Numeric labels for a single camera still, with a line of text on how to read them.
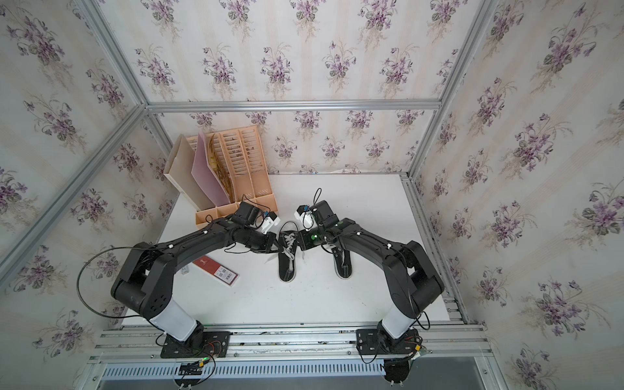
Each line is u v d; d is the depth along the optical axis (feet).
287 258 2.89
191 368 2.35
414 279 1.56
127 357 2.37
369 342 2.40
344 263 2.89
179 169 2.71
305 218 2.51
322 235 2.21
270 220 2.70
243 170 3.86
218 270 2.87
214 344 2.38
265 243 2.52
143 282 1.47
